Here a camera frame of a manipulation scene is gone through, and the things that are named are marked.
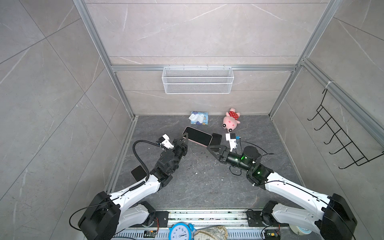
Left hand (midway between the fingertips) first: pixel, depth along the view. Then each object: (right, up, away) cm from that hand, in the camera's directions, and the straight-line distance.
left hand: (189, 130), depth 72 cm
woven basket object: (+13, -47, -5) cm, 49 cm away
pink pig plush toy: (+29, +6, +35) cm, 46 cm away
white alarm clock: (+51, -45, -6) cm, 68 cm away
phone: (+4, -3, +3) cm, 6 cm away
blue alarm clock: (-3, -48, -3) cm, 48 cm away
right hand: (+9, -9, -3) cm, 13 cm away
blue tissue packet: (+6, +9, +39) cm, 40 cm away
